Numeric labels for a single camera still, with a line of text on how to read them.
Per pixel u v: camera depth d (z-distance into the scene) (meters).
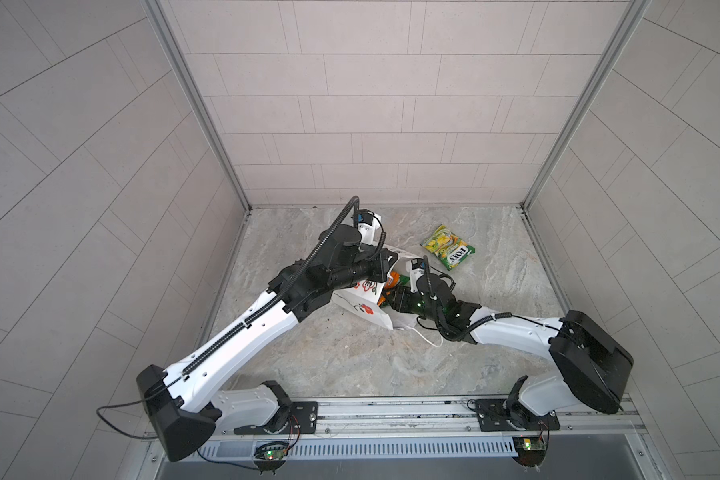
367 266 0.56
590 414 0.73
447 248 1.02
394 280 0.91
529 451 0.68
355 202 0.45
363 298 0.72
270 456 0.65
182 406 0.36
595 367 0.42
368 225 0.57
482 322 0.57
